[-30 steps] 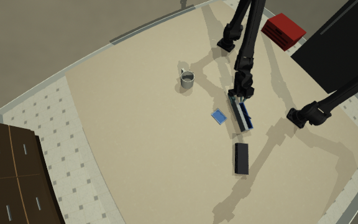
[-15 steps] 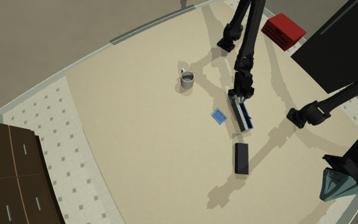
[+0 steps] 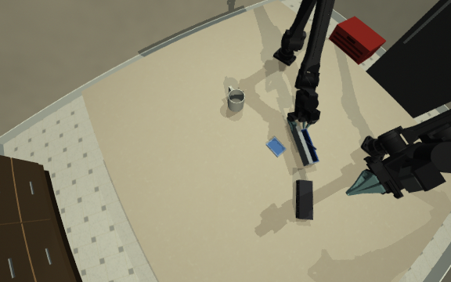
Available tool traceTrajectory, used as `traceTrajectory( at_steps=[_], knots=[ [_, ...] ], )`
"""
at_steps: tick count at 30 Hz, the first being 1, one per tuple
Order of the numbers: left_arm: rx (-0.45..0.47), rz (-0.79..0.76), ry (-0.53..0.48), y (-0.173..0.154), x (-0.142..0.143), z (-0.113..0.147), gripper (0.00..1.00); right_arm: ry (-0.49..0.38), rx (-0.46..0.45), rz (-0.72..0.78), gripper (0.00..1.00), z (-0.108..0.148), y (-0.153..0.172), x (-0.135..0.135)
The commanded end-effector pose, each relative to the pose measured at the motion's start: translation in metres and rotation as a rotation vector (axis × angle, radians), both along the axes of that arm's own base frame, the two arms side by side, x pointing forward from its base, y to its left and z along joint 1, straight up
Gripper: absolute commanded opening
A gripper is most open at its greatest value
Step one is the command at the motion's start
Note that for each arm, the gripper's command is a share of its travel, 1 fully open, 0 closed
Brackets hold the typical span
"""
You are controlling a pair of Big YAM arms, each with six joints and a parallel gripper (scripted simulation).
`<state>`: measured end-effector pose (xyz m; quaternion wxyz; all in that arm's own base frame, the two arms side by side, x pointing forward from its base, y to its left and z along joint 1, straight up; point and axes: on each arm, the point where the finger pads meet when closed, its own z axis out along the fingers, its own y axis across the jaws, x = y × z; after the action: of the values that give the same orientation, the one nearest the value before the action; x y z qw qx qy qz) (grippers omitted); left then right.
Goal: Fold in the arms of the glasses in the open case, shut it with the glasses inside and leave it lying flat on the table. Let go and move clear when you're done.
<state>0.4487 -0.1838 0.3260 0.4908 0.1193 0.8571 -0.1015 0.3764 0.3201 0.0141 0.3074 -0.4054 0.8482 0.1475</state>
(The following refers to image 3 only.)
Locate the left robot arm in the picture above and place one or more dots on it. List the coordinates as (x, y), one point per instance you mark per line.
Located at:
(415, 166)

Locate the grey mug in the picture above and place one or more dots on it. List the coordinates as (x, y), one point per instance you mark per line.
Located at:
(235, 95)

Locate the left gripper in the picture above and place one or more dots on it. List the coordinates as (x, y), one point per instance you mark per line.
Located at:
(376, 180)

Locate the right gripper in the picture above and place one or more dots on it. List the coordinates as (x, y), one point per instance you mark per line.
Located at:
(291, 120)

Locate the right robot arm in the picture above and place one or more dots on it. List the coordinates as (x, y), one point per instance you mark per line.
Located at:
(294, 39)

